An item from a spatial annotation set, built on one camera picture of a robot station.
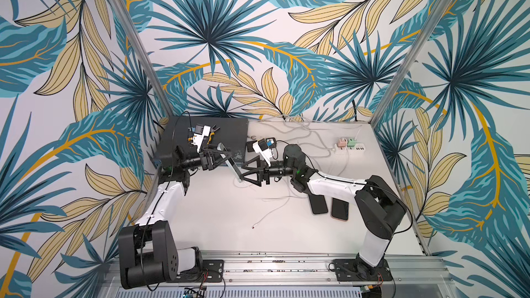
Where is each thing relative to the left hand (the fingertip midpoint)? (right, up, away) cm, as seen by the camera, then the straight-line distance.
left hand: (229, 155), depth 71 cm
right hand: (0, -11, -2) cm, 12 cm away
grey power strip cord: (+37, +10, +46) cm, 60 cm away
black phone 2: (+1, -2, -3) cm, 4 cm away
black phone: (+35, -22, +20) cm, 46 cm away
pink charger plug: (+50, +4, +33) cm, 60 cm away
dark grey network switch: (-5, +9, +42) cm, 43 cm away
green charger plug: (+55, +4, +33) cm, 65 cm away
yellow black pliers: (-15, +10, +36) cm, 40 cm away
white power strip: (+59, +1, +36) cm, 69 cm away
